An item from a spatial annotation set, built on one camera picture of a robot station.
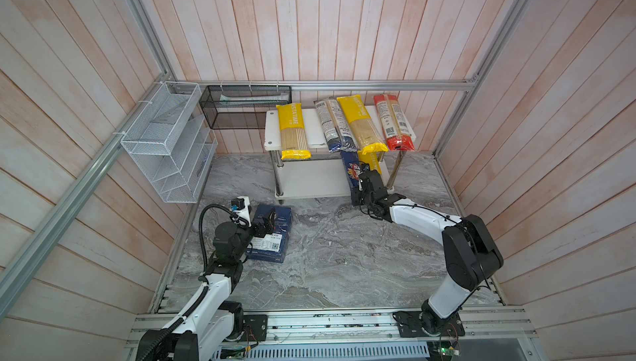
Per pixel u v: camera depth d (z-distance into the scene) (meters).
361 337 0.73
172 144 0.72
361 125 0.78
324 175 1.07
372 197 0.72
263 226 0.73
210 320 0.51
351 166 0.98
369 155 1.07
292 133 0.76
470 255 0.47
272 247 0.83
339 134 0.75
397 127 0.77
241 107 1.04
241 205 0.71
